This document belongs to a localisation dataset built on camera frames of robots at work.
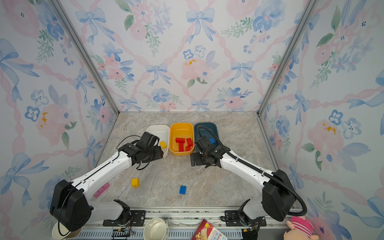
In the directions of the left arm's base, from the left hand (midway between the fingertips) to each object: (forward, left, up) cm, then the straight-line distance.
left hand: (160, 153), depth 83 cm
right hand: (-2, -21, -2) cm, 21 cm away
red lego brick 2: (+11, -11, -10) cm, 18 cm away
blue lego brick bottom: (-16, -13, -12) cm, 24 cm away
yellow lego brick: (-13, +14, -10) cm, 21 cm away
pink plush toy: (-34, -66, -6) cm, 75 cm away
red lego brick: (+15, -10, -10) cm, 20 cm away
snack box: (-35, -25, -9) cm, 44 cm away
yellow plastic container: (+25, -10, -11) cm, 28 cm away
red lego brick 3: (+12, -16, -9) cm, 22 cm away
